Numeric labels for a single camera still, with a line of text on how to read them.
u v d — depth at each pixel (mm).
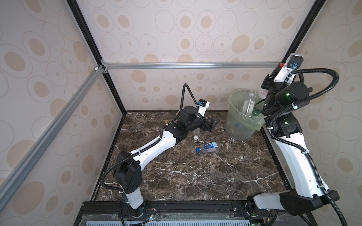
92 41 797
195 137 1014
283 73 456
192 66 890
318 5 676
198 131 1060
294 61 398
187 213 731
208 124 669
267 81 496
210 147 924
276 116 416
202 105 637
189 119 585
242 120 818
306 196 386
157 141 513
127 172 437
